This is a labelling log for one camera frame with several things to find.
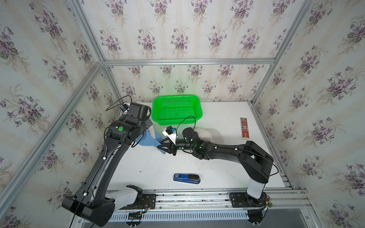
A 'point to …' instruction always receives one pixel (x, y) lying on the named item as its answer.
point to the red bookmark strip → (245, 135)
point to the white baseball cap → (210, 135)
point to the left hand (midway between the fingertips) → (148, 122)
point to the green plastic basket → (176, 109)
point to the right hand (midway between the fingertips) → (160, 145)
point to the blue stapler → (194, 178)
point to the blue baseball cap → (150, 137)
